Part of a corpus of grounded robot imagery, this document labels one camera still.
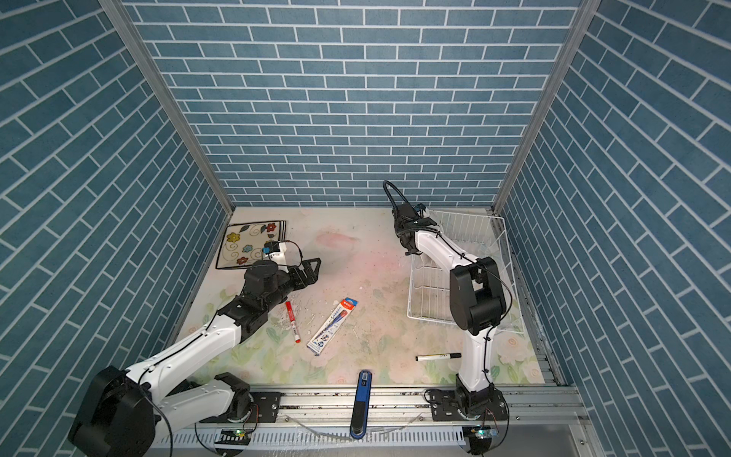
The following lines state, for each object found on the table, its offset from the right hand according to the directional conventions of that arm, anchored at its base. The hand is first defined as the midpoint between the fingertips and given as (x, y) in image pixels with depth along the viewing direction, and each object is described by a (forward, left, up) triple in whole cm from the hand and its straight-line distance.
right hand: (435, 236), depth 94 cm
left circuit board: (-58, +51, -16) cm, 79 cm away
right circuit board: (-52, -12, -15) cm, 55 cm away
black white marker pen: (-34, -5, -14) cm, 37 cm away
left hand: (-17, +37, +5) cm, 41 cm away
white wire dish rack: (+11, -18, -11) cm, 24 cm away
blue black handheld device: (-49, +20, -13) cm, 54 cm away
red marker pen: (-26, +46, -13) cm, 54 cm away
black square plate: (-1, +70, -9) cm, 71 cm away
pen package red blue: (-29, +32, -12) cm, 45 cm away
